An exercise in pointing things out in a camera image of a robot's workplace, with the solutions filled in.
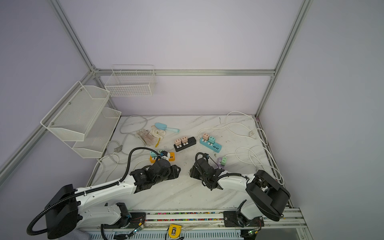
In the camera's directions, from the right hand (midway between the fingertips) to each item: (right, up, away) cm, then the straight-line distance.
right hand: (191, 171), depth 87 cm
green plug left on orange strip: (-24, +10, +3) cm, 26 cm away
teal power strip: (+15, +13, +11) cm, 23 cm away
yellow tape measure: (-8, -23, -18) cm, 30 cm away
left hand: (-8, +2, -7) cm, 10 cm away
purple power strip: (+17, +5, +3) cm, 18 cm away
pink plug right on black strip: (-6, +18, +11) cm, 22 cm away
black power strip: (-1, +17, +14) cm, 22 cm away
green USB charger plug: (+19, +6, +1) cm, 20 cm away
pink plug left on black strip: (-10, +17, +9) cm, 21 cm away
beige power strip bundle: (-29, +19, +18) cm, 39 cm away
